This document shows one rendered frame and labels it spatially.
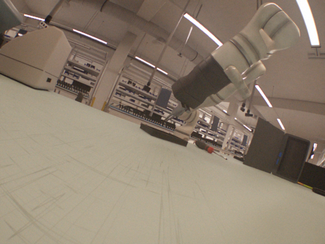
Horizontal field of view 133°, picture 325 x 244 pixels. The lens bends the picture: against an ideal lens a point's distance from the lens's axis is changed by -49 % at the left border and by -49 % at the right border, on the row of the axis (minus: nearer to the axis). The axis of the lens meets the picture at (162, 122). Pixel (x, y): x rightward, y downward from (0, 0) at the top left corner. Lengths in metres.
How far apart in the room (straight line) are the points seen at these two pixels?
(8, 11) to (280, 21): 0.47
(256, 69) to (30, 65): 0.68
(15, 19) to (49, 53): 0.12
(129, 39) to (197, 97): 4.49
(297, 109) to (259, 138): 5.69
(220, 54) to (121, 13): 3.74
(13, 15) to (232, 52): 0.41
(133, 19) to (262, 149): 3.78
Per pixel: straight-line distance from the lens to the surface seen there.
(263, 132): 0.65
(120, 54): 4.51
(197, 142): 0.51
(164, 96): 4.04
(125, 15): 3.93
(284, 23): 0.32
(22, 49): 0.39
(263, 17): 0.32
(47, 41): 0.36
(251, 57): 0.29
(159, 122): 4.55
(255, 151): 0.64
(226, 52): 0.28
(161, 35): 3.98
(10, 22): 0.35
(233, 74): 0.23
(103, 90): 4.27
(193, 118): 0.75
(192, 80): 0.29
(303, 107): 6.30
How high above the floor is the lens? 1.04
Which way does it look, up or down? level
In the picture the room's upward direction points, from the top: 22 degrees clockwise
